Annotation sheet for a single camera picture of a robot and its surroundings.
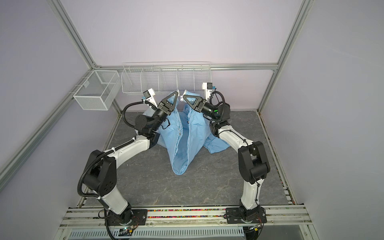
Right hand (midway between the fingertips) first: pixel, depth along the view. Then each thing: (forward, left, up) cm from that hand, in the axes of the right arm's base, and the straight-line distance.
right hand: (182, 99), depth 67 cm
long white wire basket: (+37, +15, -12) cm, 42 cm away
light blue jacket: (-6, -1, -18) cm, 19 cm away
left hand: (0, 0, +2) cm, 2 cm away
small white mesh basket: (+29, +60, -17) cm, 69 cm away
